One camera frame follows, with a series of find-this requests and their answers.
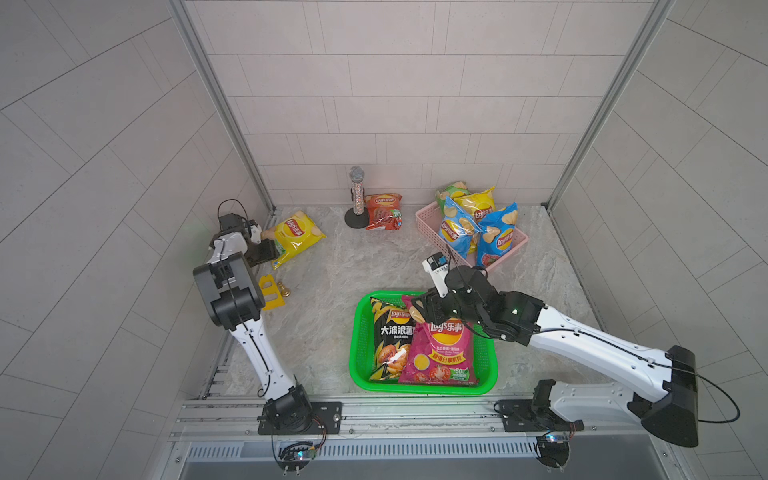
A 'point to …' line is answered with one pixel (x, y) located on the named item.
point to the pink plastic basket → (431, 218)
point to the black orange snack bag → (393, 338)
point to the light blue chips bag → (457, 228)
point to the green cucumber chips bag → (455, 190)
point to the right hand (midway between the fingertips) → (418, 300)
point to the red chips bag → (384, 212)
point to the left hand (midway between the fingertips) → (270, 248)
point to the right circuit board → (552, 450)
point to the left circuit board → (295, 456)
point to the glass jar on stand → (357, 216)
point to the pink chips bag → (441, 351)
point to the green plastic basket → (361, 353)
